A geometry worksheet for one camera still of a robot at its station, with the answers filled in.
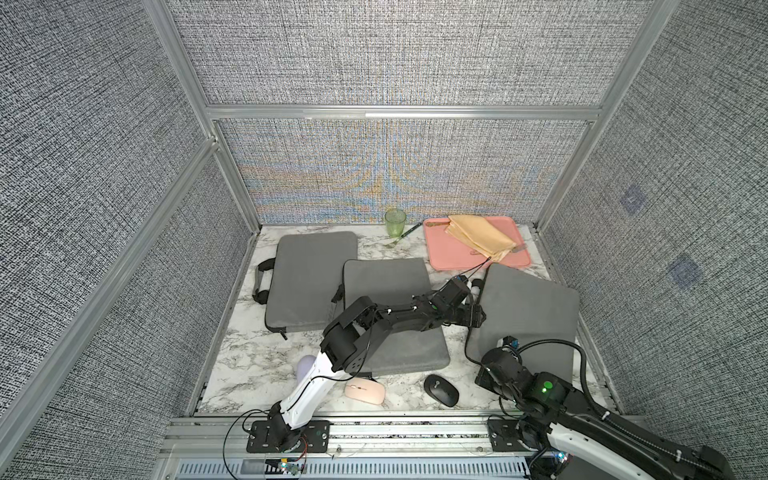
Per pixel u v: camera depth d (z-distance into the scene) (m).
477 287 0.98
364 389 0.79
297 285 1.00
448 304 0.76
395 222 1.12
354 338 0.56
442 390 0.79
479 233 1.17
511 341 0.76
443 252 1.12
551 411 0.55
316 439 0.73
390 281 1.00
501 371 0.62
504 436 0.73
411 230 1.18
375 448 0.73
